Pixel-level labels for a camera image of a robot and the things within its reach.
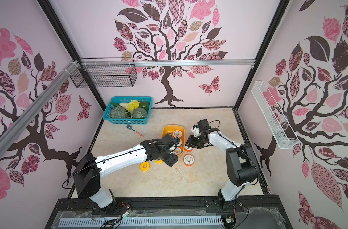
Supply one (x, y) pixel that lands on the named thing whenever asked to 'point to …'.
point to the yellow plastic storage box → (172, 128)
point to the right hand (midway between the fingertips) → (188, 146)
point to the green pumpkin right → (139, 113)
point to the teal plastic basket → (107, 114)
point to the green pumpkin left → (118, 112)
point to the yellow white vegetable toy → (131, 106)
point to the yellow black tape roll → (169, 133)
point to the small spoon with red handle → (129, 127)
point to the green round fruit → (145, 104)
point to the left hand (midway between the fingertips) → (170, 159)
